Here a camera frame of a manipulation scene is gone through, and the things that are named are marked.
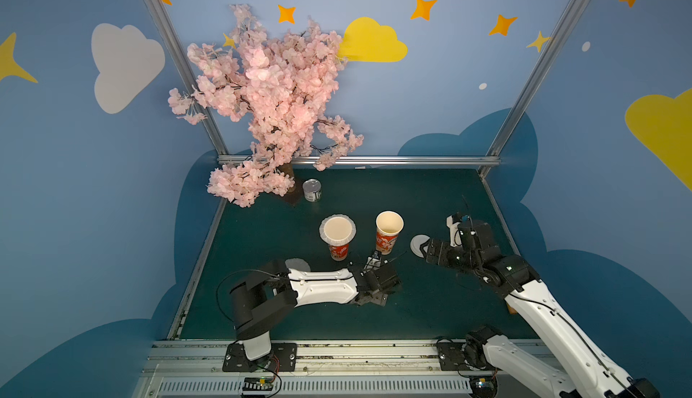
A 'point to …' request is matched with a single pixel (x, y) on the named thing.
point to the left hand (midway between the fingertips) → (375, 283)
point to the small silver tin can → (312, 190)
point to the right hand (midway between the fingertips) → (438, 245)
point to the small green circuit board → (258, 384)
